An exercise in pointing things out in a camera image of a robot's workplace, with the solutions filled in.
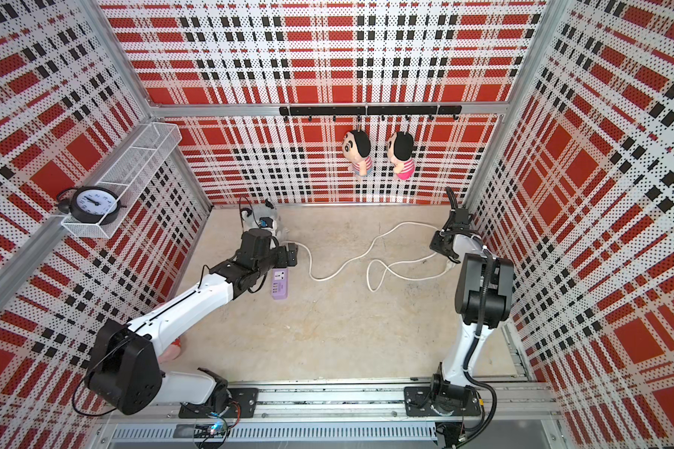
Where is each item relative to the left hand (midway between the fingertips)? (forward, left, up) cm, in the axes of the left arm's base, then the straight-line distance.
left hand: (288, 247), depth 87 cm
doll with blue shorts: (+28, -22, +17) cm, 40 cm away
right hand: (+9, -53, -11) cm, 55 cm away
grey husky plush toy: (+8, +11, +6) cm, 15 cm away
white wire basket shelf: (+12, +44, +19) cm, 49 cm away
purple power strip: (-5, +5, -14) cm, 16 cm away
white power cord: (+3, -29, -13) cm, 32 cm away
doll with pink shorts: (+30, -37, +15) cm, 50 cm away
